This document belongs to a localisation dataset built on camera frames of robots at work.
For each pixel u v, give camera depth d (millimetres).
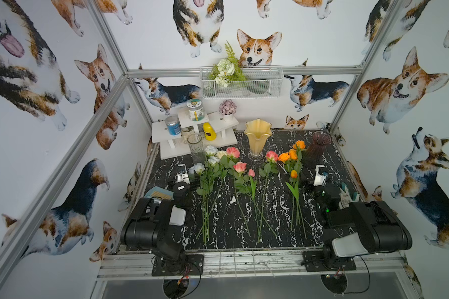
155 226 452
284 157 1042
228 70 781
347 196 906
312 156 974
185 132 1108
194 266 758
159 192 949
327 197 710
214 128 1029
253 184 956
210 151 1029
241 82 845
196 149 949
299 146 1089
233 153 1064
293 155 1044
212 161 1005
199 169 998
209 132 1095
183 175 775
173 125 944
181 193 690
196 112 921
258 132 1005
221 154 1062
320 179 785
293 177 959
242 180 974
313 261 734
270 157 1035
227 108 977
